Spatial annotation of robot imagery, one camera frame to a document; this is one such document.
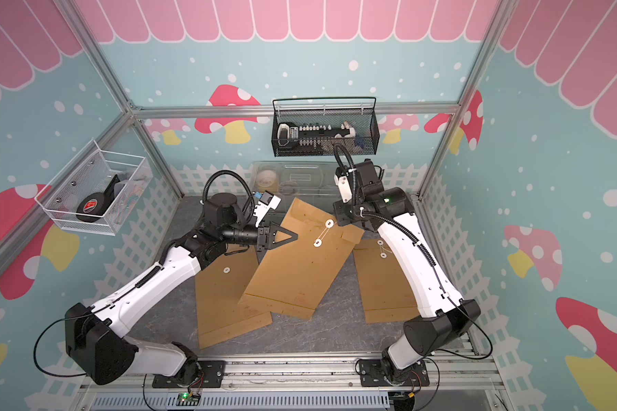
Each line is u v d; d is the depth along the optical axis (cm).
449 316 40
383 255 100
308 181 97
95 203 68
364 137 97
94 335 40
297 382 74
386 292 92
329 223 68
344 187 65
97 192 71
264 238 60
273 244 63
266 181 102
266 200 62
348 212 64
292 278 67
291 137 87
